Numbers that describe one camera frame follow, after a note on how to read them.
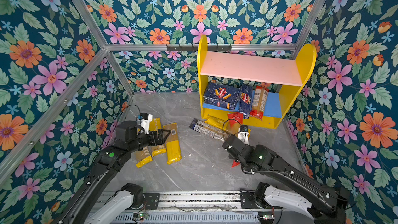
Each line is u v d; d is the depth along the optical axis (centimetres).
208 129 96
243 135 63
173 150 88
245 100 92
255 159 47
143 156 85
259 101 93
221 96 91
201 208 72
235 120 79
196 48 93
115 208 55
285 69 76
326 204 39
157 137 64
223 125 99
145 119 65
